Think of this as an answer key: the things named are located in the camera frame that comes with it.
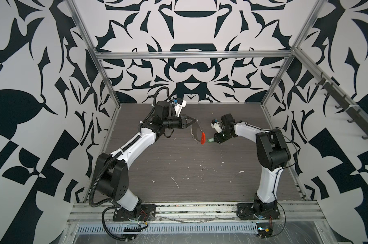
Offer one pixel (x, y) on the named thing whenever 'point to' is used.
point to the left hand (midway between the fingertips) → (197, 118)
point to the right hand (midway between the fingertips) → (217, 137)
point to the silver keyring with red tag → (196, 131)
